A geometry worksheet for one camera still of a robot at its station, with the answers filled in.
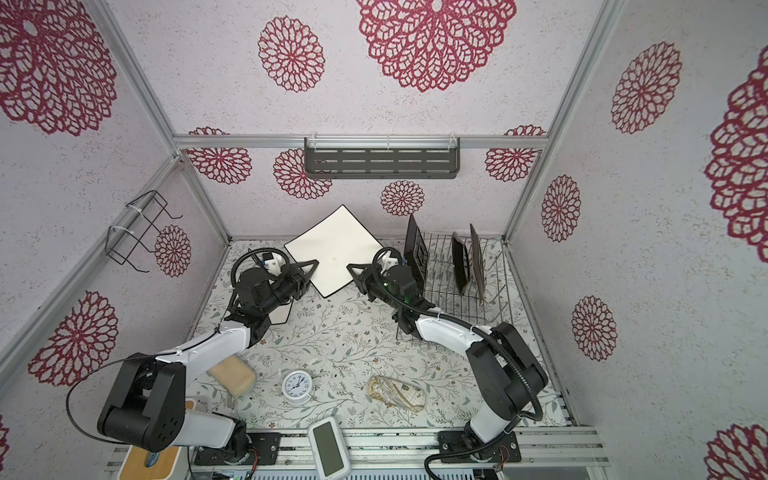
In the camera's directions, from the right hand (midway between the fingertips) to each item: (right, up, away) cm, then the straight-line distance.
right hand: (345, 262), depth 78 cm
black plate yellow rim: (+40, 0, +17) cm, 43 cm away
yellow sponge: (-29, -31, +3) cm, 43 cm away
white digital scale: (-3, -44, -8) cm, 45 cm away
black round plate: (+34, 0, +14) cm, 37 cm away
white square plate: (-3, +7, +7) cm, 10 cm away
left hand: (-8, -1, +5) cm, 9 cm away
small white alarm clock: (-13, -34, +3) cm, 36 cm away
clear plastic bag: (+13, -35, +2) cm, 37 cm away
